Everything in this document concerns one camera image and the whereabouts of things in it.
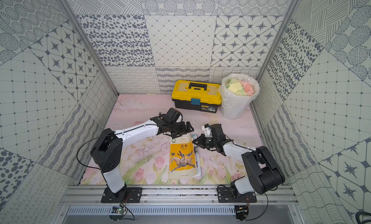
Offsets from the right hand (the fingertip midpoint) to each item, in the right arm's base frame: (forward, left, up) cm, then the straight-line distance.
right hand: (193, 143), depth 87 cm
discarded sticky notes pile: (+29, -29, +20) cm, 46 cm away
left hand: (+7, +2, +6) cm, 9 cm away
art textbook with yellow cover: (-10, +6, -6) cm, 13 cm away
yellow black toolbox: (+29, -3, +12) cm, 31 cm away
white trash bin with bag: (+17, -25, +15) cm, 34 cm away
